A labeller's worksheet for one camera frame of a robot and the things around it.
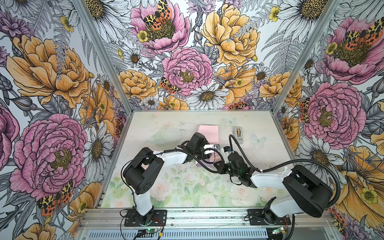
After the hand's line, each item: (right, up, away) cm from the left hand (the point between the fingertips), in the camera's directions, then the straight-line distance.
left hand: (206, 149), depth 93 cm
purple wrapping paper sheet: (+3, +10, +4) cm, 11 cm away
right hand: (+5, -10, -5) cm, 12 cm away
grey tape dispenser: (+22, +10, +9) cm, 25 cm away
